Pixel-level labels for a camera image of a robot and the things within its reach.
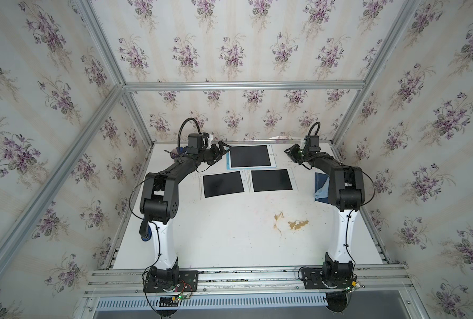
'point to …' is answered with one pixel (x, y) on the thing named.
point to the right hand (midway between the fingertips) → (289, 151)
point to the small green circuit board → (181, 297)
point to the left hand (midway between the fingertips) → (225, 153)
